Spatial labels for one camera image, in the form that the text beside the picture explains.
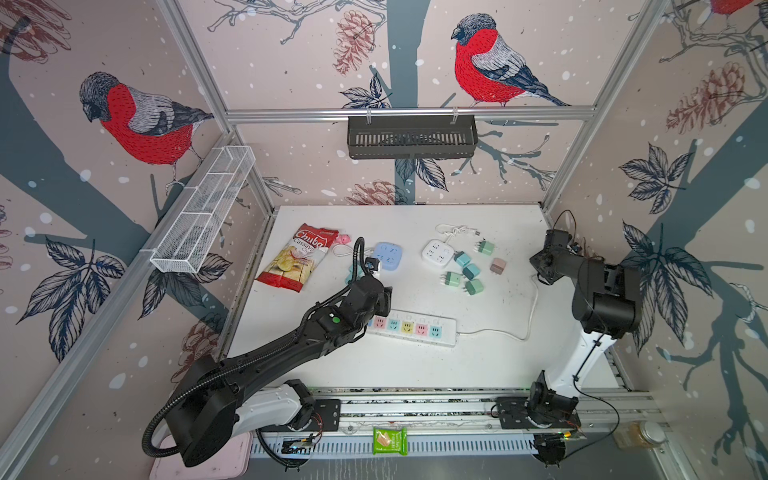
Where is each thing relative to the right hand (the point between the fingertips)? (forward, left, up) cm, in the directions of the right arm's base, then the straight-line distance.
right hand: (543, 265), depth 101 cm
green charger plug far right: (+7, +19, +1) cm, 20 cm away
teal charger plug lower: (-4, +26, +1) cm, 26 cm away
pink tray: (-59, +85, +4) cm, 103 cm away
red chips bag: (-7, +86, +7) cm, 86 cm away
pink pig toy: (+8, +72, +3) cm, 72 cm away
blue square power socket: (+1, +54, +3) cm, 54 cm away
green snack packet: (-53, +50, +2) cm, 73 cm away
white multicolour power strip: (-25, +45, +3) cm, 51 cm away
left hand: (-20, +53, +16) cm, 59 cm away
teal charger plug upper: (+2, +28, +2) cm, 28 cm away
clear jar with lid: (-49, -4, +7) cm, 50 cm away
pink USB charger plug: (-1, +16, +1) cm, 16 cm away
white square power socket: (+3, +37, +3) cm, 37 cm away
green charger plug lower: (-10, +25, +2) cm, 27 cm away
